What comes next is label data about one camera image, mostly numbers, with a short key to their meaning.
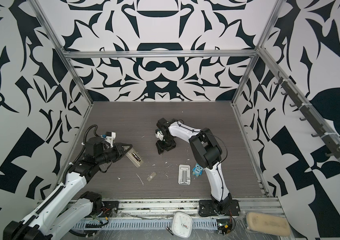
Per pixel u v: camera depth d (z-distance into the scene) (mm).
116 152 697
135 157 756
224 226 709
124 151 743
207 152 542
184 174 830
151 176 850
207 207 743
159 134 896
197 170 852
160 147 835
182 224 675
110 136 741
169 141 831
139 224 648
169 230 682
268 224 671
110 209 730
